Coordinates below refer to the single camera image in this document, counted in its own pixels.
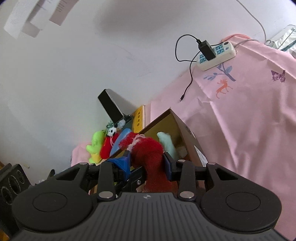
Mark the green plush toy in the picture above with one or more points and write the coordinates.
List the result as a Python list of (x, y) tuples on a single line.
[(94, 148)]

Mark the white plush toy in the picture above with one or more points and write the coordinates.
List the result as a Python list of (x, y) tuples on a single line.
[(176, 151)]

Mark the red plush toy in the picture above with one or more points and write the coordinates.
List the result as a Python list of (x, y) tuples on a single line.
[(107, 146)]

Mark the small panda plush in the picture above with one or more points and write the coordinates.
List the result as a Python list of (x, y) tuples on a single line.
[(113, 128)]

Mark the pink printed tablecloth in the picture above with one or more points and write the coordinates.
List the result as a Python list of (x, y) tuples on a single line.
[(243, 115)]

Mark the black phone stand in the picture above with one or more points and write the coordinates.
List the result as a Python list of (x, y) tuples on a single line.
[(127, 119)]

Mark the brown cardboard box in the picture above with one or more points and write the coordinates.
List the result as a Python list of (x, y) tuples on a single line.
[(168, 122)]

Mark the red haired doll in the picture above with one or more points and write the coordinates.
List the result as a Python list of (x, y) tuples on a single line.
[(148, 153)]

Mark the white power strip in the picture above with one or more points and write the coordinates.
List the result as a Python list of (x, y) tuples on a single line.
[(224, 52)]

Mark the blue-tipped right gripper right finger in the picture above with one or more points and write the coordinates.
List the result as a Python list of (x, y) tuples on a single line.
[(182, 172)]

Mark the black speaker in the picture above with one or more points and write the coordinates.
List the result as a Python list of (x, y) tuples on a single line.
[(12, 182)]

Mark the black charger adapter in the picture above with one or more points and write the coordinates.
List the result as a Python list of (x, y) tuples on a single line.
[(206, 49)]

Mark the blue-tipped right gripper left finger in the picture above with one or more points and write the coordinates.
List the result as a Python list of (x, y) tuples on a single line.
[(113, 176)]

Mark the yellow book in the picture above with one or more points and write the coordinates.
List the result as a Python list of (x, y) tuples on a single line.
[(138, 122)]

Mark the paper sheets on wall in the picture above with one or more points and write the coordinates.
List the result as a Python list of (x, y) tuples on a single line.
[(31, 17)]

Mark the black smartphone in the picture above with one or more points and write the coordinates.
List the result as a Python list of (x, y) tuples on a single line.
[(110, 107)]

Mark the blue glasses case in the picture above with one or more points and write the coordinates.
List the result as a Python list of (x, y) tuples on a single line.
[(121, 136)]

